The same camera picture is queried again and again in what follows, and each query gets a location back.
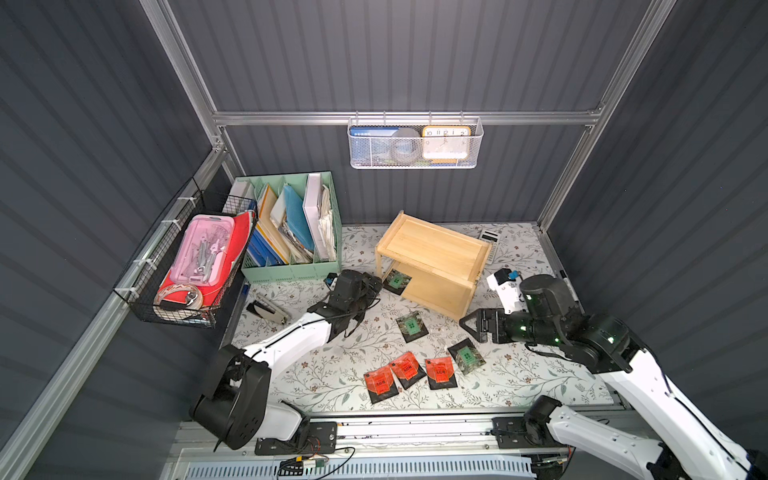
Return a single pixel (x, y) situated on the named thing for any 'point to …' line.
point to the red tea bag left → (381, 384)
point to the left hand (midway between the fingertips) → (375, 287)
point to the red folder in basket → (211, 294)
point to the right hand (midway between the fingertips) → (478, 320)
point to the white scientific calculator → (494, 238)
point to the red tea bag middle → (407, 370)
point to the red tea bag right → (440, 373)
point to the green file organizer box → (298, 229)
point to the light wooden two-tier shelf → (444, 267)
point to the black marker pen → (563, 275)
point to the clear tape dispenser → (179, 297)
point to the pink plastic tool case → (204, 252)
